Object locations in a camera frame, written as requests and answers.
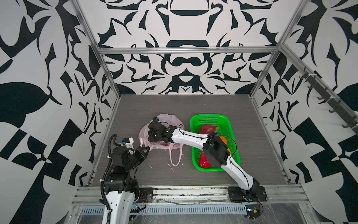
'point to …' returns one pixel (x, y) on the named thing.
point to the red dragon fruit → (207, 129)
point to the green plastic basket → (227, 129)
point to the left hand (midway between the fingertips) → (149, 146)
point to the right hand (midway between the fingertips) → (148, 135)
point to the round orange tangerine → (223, 139)
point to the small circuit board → (253, 211)
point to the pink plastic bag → (176, 150)
